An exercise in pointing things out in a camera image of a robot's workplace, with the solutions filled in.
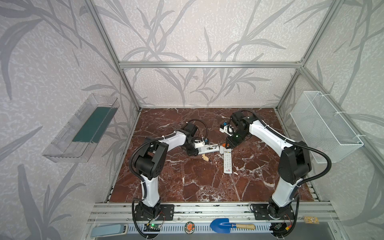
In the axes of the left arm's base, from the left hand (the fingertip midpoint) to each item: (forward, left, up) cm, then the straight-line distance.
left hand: (196, 144), depth 97 cm
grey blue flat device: (-45, +38, +3) cm, 59 cm away
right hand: (-3, -19, +10) cm, 22 cm away
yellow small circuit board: (-41, -56, +1) cm, 70 cm away
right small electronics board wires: (-44, -44, 0) cm, 62 cm away
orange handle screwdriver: (-5, -16, +10) cm, 20 cm away
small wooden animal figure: (-8, -6, -2) cm, 10 cm away
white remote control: (-3, -8, 0) cm, 9 cm away
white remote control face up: (-11, -19, 0) cm, 22 cm away
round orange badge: (-44, +2, 0) cm, 44 cm away
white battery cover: (-3, -16, -1) cm, 17 cm away
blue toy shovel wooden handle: (-43, -14, 0) cm, 45 cm away
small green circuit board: (-44, +20, -3) cm, 49 cm away
